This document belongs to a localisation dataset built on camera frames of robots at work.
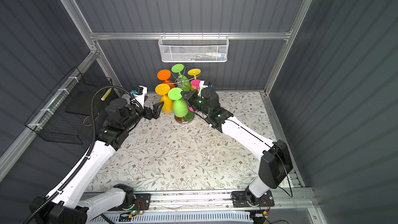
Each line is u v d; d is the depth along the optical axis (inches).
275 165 16.8
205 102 22.4
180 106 31.1
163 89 30.6
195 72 34.1
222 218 30.3
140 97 23.3
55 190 15.2
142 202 28.4
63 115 27.9
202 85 27.4
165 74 33.2
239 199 28.5
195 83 31.1
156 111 25.3
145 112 24.9
